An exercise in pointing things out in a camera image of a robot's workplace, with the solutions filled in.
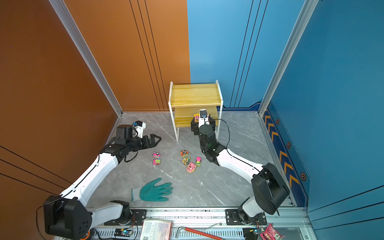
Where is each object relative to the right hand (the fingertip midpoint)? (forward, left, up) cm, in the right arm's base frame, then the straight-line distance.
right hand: (200, 117), depth 80 cm
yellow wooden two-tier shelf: (+8, +7, +6) cm, 12 cm away
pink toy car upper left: (-9, +28, -25) cm, 39 cm away
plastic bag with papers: (-48, +22, -23) cm, 58 cm away
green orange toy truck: (-13, +9, -25) cm, 30 cm away
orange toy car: (-8, +11, -25) cm, 28 cm away
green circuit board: (-48, +38, -29) cm, 68 cm away
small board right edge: (-49, -23, -30) cm, 62 cm away
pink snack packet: (-49, -32, -27) cm, 64 cm away
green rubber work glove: (-31, +27, -26) cm, 49 cm away
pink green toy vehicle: (-13, +1, -26) cm, 29 cm away
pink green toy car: (-14, +27, -24) cm, 39 cm away
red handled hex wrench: (-48, +3, -28) cm, 56 cm away
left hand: (-8, +25, -8) cm, 27 cm away
